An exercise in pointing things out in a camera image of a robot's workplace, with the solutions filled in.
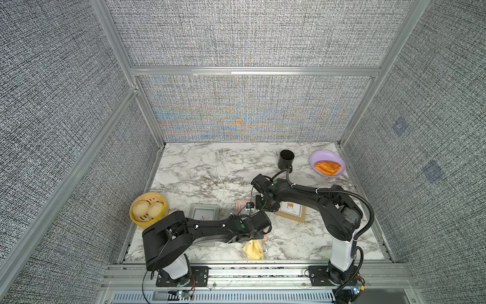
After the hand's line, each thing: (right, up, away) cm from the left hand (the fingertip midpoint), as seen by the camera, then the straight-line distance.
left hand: (263, 232), depth 83 cm
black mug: (+14, +31, +20) cm, 40 cm away
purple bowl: (+39, +34, +31) cm, 61 cm away
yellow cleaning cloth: (-5, -4, -6) cm, 9 cm away
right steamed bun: (-49, +9, +3) cm, 50 cm away
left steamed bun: (-55, +10, +3) cm, 56 cm away
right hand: (-2, +10, +9) cm, 13 cm away
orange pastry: (+37, +27, +20) cm, 50 cm away
